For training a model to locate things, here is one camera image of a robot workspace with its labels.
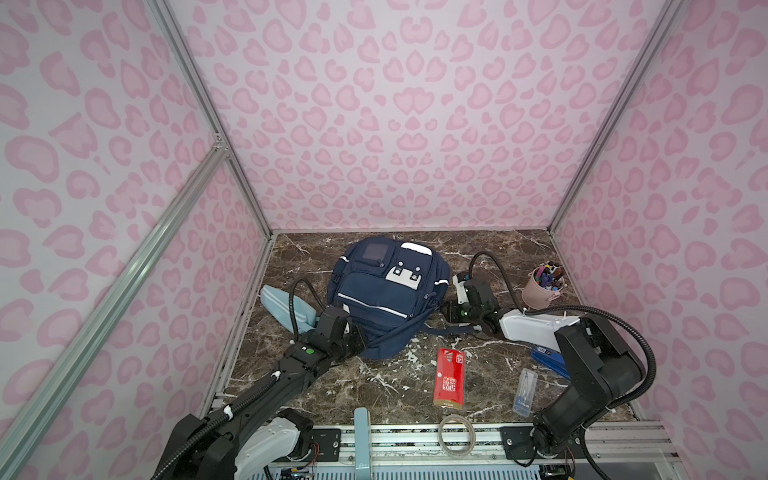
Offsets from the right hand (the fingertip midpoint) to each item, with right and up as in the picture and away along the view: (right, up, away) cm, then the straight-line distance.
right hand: (444, 305), depth 93 cm
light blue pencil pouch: (-53, 0, +2) cm, 53 cm away
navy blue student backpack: (-17, +5, +1) cm, 17 cm away
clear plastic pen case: (+19, -21, -13) cm, 31 cm away
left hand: (-22, -6, -10) cm, 25 cm away
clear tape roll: (-3, -31, -21) cm, 38 cm away
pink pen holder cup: (+30, +7, -3) cm, 31 cm away
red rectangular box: (-1, -19, -11) cm, 22 cm away
